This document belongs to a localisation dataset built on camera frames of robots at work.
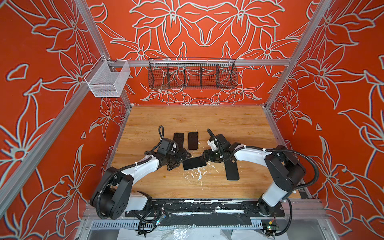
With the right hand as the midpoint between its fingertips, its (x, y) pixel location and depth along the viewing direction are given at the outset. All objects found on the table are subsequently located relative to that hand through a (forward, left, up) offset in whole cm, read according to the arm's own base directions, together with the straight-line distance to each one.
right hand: (202, 158), depth 88 cm
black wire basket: (+48, +5, +28) cm, 56 cm away
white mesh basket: (+35, +58, +31) cm, 75 cm away
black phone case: (-7, -18, -4) cm, 20 cm away
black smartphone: (-2, +3, -1) cm, 4 cm away
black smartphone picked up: (+16, +15, -2) cm, 22 cm away
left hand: (-1, +9, +3) cm, 9 cm away
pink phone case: (+13, +2, -2) cm, 13 cm away
